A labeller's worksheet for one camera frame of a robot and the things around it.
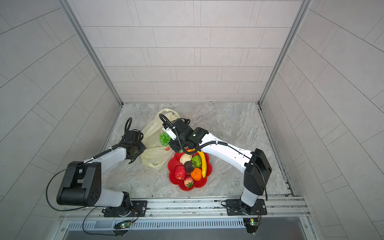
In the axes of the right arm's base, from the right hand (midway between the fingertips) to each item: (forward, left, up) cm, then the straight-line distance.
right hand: (172, 143), depth 76 cm
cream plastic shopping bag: (+1, +12, -13) cm, 18 cm away
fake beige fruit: (-3, -6, -11) cm, 13 cm away
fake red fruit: (-11, -3, -11) cm, 16 cm away
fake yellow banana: (-6, -16, -11) cm, 21 cm away
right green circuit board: (-34, -37, -18) cm, 53 cm away
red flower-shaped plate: (-4, +1, -15) cm, 15 cm away
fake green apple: (-5, -12, -11) cm, 17 cm away
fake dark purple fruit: (-9, -8, -9) cm, 15 cm away
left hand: (+9, +19, -15) cm, 26 cm away
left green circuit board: (-31, +22, -14) cm, 41 cm away
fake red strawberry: (-16, -7, -11) cm, 21 cm away
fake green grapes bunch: (+1, +3, +4) cm, 5 cm away
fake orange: (-12, -12, -12) cm, 21 cm away
